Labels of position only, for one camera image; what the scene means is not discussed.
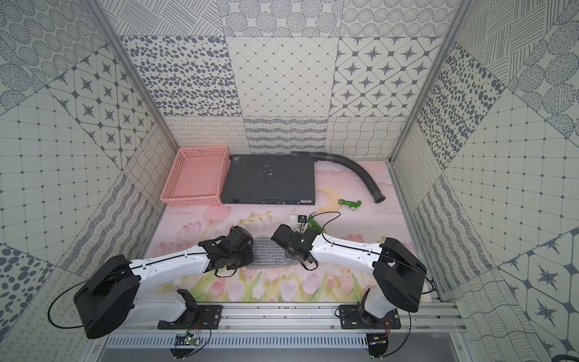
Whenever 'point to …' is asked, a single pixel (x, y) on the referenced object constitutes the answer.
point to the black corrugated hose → (378, 196)
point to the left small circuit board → (187, 339)
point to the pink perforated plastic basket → (197, 176)
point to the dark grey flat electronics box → (270, 179)
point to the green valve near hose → (352, 205)
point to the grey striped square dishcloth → (267, 253)
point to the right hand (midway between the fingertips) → (298, 249)
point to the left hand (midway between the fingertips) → (254, 251)
